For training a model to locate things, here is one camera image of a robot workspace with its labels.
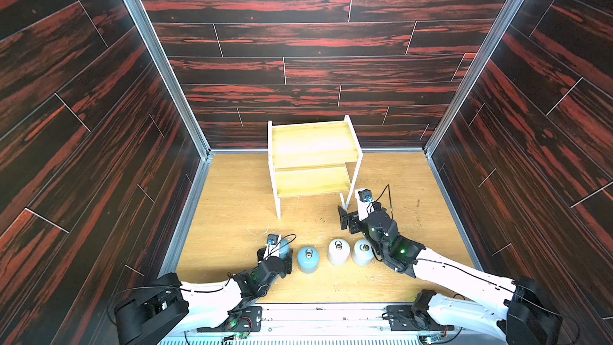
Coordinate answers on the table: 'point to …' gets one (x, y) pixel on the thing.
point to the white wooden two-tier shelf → (313, 158)
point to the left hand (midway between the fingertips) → (285, 251)
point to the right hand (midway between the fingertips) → (357, 202)
